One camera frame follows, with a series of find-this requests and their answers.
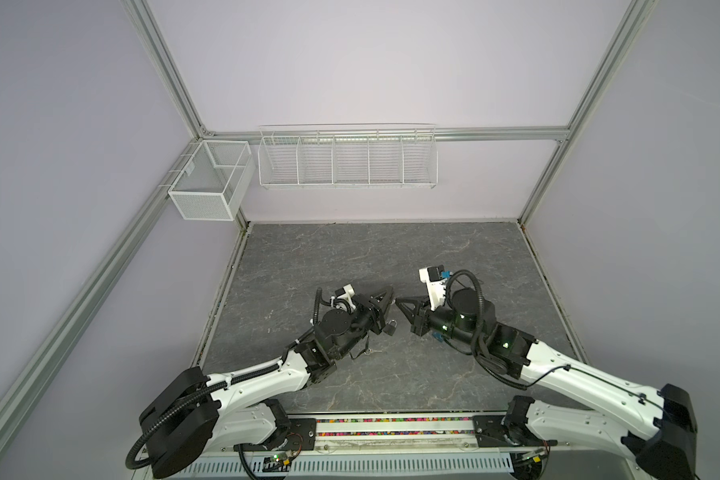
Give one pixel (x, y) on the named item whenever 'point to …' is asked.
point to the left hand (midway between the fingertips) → (398, 293)
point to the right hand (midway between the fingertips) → (396, 304)
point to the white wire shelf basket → (348, 156)
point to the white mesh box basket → (214, 180)
